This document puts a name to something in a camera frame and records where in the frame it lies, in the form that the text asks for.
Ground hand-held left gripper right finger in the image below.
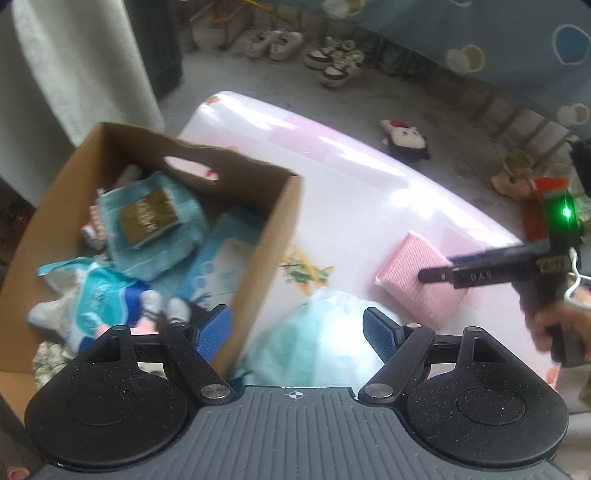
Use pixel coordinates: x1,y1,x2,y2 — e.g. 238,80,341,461
360,307,509,407

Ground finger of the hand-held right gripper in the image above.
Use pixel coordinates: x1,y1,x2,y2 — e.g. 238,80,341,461
418,263,456,288

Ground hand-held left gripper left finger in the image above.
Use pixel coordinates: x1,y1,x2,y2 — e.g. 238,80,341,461
85,305,234,407

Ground pink sponge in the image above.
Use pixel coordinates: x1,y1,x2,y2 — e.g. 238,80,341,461
375,232,467,326

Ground translucent green plastic bag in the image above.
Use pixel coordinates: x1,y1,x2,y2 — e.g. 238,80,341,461
233,288,384,386

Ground blue white bandage box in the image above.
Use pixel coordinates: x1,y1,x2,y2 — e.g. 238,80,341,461
178,212,266,305

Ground brown cardboard box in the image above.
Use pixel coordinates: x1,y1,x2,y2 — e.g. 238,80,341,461
0,121,303,418

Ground teal checkered towel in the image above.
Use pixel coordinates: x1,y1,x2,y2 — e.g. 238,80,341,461
99,171,208,282

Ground blue wet wipes pack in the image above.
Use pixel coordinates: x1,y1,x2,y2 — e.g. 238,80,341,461
37,258,151,356

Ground brown packet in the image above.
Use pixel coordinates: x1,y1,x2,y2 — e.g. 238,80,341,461
119,187,183,250

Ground green scrunchie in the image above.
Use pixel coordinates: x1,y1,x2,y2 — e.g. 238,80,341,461
31,342,77,388

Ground white soft item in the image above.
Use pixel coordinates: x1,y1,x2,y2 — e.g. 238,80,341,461
117,164,141,188

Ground person's right hand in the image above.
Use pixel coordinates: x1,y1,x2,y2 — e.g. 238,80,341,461
519,288,591,354

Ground red plastic bag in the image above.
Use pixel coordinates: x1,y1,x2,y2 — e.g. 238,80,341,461
522,178,571,241

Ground pink printed tablecloth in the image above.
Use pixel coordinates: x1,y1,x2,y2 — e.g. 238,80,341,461
178,92,561,388

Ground black and white plush toy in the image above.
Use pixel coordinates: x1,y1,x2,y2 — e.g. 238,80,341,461
381,119,431,163

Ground blue printed blanket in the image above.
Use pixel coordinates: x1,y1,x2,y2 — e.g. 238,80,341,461
277,0,591,126

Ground dark cabinet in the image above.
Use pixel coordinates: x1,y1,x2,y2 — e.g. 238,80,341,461
134,0,184,100

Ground white curtain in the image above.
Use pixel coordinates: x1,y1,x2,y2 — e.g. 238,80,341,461
13,0,164,145

